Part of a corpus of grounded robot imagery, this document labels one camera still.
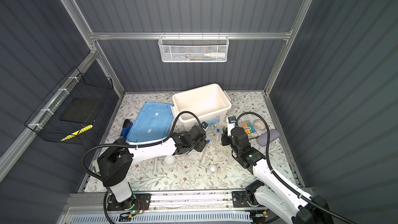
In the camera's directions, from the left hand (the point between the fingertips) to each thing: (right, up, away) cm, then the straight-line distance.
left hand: (201, 139), depth 87 cm
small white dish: (+6, -16, -3) cm, 17 cm away
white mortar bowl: (-18, -12, -2) cm, 21 cm away
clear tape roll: (+38, +6, +14) cm, 41 cm away
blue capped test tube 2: (+1, -8, +2) cm, 8 cm away
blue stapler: (-48, +5, +11) cm, 50 cm away
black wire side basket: (-63, +13, -25) cm, 69 cm away
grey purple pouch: (+36, -1, +4) cm, 36 cm away
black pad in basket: (-60, +16, -10) cm, 63 cm away
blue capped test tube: (+9, +5, -6) cm, 11 cm away
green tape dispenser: (-55, -13, -8) cm, 57 cm away
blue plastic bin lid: (-33, +8, +17) cm, 38 cm away
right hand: (+13, +6, -6) cm, 16 cm away
